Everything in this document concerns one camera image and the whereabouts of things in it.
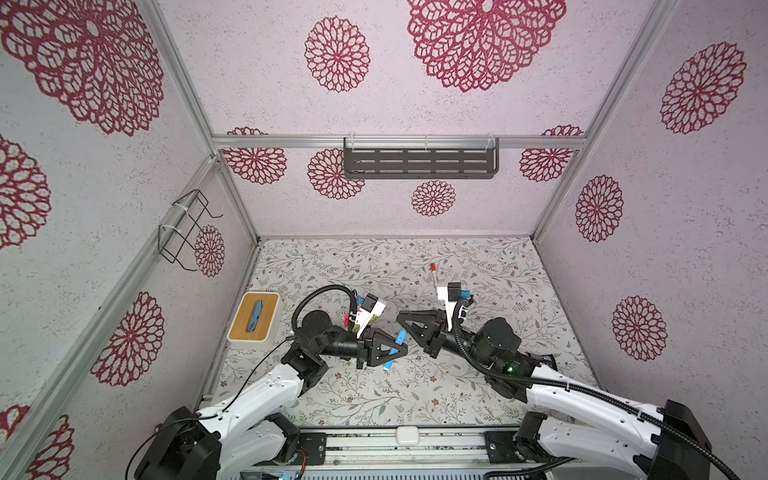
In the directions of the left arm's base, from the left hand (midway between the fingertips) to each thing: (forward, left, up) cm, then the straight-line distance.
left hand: (403, 350), depth 64 cm
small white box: (-12, -2, -25) cm, 28 cm away
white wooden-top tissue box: (+19, +43, -20) cm, 51 cm away
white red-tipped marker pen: (+44, -15, -26) cm, 53 cm away
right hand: (+4, +1, +6) cm, 7 cm away
